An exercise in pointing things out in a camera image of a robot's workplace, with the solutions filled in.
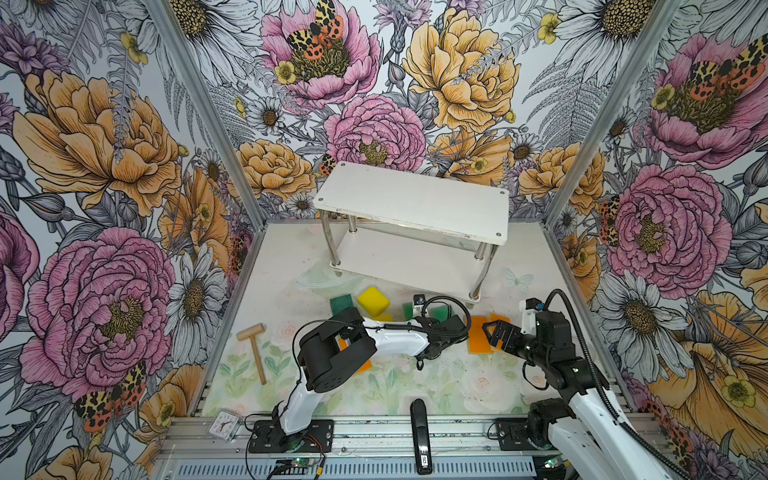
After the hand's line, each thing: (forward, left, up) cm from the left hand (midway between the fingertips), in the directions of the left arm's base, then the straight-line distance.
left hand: (417, 335), depth 92 cm
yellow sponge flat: (+5, +10, +1) cm, 11 cm away
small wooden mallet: (+2, +50, +1) cm, 50 cm away
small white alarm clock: (-23, +49, +2) cm, 54 cm away
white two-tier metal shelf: (+12, 0, +33) cm, 35 cm away
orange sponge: (-9, +15, +1) cm, 17 cm away
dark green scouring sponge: (+9, +24, +3) cm, 26 cm away
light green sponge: (+2, +3, +10) cm, 11 cm away
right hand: (-6, -20, +10) cm, 23 cm away
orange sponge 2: (+5, -25, +2) cm, 25 cm away
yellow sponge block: (+11, +14, +1) cm, 18 cm away
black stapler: (-27, +1, +5) cm, 27 cm away
